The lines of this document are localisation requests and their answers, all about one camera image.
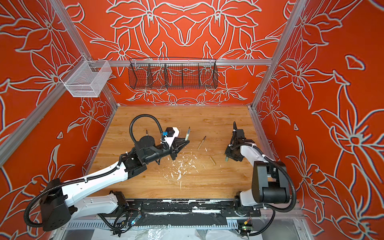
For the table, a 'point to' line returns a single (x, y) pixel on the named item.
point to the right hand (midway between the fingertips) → (227, 153)
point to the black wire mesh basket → (172, 73)
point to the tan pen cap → (212, 160)
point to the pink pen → (146, 132)
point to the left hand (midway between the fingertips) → (187, 139)
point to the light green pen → (188, 134)
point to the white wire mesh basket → (87, 78)
